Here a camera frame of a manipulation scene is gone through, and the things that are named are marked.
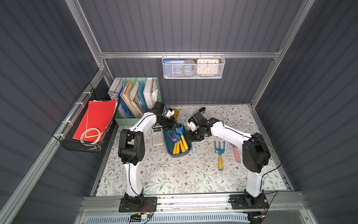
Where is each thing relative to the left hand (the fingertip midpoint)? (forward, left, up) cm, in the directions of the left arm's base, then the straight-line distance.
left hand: (177, 126), depth 92 cm
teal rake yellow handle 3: (-12, -29, -13) cm, 34 cm away
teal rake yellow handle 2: (-11, -4, -8) cm, 14 cm away
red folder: (-8, +40, +20) cm, 46 cm away
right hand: (-7, -9, -3) cm, 12 cm away
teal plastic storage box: (-7, +6, -12) cm, 15 cm away
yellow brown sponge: (+22, +1, -12) cm, 25 cm away
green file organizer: (+20, +28, +10) cm, 36 cm away
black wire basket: (-19, +49, +23) cm, 57 cm away
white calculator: (-1, +14, -11) cm, 18 cm away
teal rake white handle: (-11, -11, -11) cm, 19 cm away
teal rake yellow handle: (-2, 0, -7) cm, 8 cm away
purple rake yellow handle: (-5, +2, -10) cm, 11 cm away
